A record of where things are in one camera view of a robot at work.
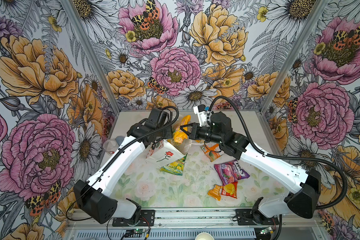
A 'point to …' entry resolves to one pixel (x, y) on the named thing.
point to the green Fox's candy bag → (176, 167)
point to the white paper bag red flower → (164, 153)
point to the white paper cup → (204, 236)
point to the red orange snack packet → (230, 189)
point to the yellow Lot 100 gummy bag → (179, 135)
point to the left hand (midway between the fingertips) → (167, 136)
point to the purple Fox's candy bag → (231, 172)
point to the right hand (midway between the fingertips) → (180, 133)
